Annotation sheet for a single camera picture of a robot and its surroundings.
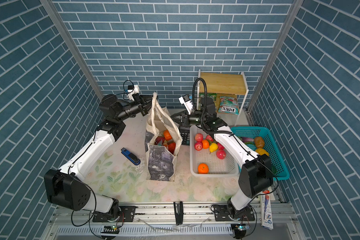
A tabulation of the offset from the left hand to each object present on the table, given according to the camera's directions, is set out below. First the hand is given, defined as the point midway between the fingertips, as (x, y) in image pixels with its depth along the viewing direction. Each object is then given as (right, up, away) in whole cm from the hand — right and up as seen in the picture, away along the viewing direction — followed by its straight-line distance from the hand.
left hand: (157, 98), depth 65 cm
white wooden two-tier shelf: (+38, +8, +24) cm, 46 cm away
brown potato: (+60, -24, +31) cm, 72 cm away
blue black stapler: (-21, -31, +24) cm, 45 cm away
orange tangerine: (+22, -37, +20) cm, 48 cm away
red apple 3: (+27, -21, +34) cm, 48 cm away
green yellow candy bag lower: (+31, +8, +41) cm, 52 cm away
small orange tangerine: (+25, -24, +29) cm, 45 cm away
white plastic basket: (+37, -38, +26) cm, 59 cm away
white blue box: (+52, -57, +8) cm, 77 cm away
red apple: (+21, -20, +33) cm, 44 cm away
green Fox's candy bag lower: (+41, +1, +34) cm, 53 cm away
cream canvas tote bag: (0, -32, +9) cm, 34 cm away
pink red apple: (+34, -30, +25) cm, 52 cm away
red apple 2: (+20, -26, +29) cm, 44 cm away
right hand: (+5, -8, +8) cm, 12 cm away
